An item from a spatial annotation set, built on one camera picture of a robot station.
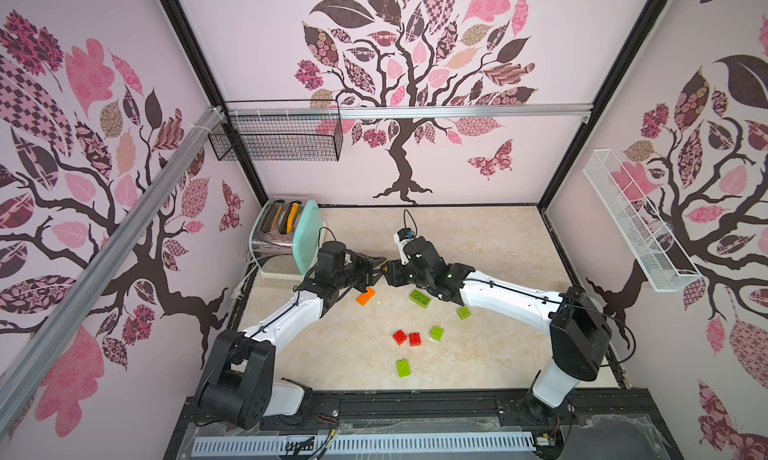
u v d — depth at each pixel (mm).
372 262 759
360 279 746
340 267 688
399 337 850
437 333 864
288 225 923
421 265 632
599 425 713
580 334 443
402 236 732
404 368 810
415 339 839
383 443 700
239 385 416
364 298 950
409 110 948
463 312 895
